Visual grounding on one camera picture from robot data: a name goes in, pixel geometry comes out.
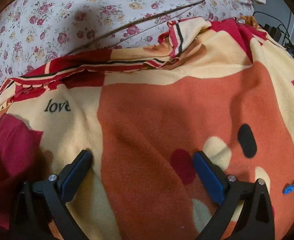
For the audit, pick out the floral bedsheet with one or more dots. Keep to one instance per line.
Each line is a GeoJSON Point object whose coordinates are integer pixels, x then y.
{"type": "Point", "coordinates": [87, 17]}

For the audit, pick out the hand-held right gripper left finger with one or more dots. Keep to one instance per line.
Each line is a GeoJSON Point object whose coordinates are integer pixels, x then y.
{"type": "Point", "coordinates": [74, 173]}

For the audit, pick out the dark red garment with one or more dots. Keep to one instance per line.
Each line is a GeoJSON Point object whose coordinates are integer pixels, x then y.
{"type": "Point", "coordinates": [9, 152]}

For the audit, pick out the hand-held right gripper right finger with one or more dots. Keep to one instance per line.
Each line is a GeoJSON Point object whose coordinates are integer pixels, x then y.
{"type": "Point", "coordinates": [208, 178]}

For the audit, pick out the red cream orange printed blanket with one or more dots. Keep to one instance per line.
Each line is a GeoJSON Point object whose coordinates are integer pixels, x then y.
{"type": "Point", "coordinates": [149, 115]}

